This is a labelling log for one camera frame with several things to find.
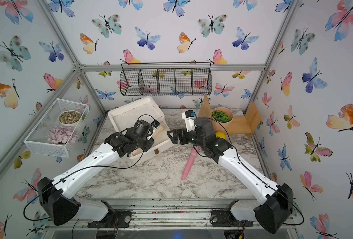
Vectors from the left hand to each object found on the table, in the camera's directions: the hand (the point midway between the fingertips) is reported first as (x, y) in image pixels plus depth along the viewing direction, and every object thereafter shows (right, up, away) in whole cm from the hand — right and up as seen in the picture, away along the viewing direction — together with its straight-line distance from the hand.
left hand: (149, 136), depth 78 cm
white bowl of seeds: (-37, +9, -6) cm, 39 cm away
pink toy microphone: (+22, -17, +14) cm, 31 cm away
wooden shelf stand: (+55, +6, +23) cm, 60 cm away
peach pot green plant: (+42, +11, +13) cm, 45 cm away
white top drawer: (+7, -2, +2) cm, 7 cm away
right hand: (+14, +3, -8) cm, 16 cm away
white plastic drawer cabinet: (-17, +10, +8) cm, 21 cm away
